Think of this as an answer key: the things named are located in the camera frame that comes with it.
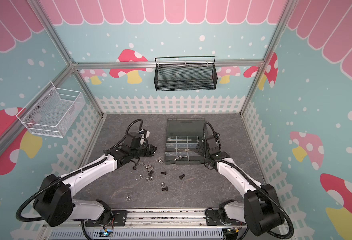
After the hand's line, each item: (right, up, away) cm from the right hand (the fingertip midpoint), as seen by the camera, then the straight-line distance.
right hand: (203, 147), depth 88 cm
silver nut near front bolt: (-24, -21, -3) cm, 32 cm away
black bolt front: (-21, -23, -5) cm, 31 cm away
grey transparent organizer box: (-12, +6, +12) cm, 18 cm away
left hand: (-27, -2, -4) cm, 28 cm away
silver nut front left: (-42, -26, -8) cm, 50 cm away
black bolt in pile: (-31, -16, +1) cm, 35 cm away
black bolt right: (-13, -17, -1) cm, 21 cm away
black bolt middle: (-23, -16, +1) cm, 28 cm away
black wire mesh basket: (-12, +46, +7) cm, 48 cm away
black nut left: (-42, -13, +4) cm, 44 cm away
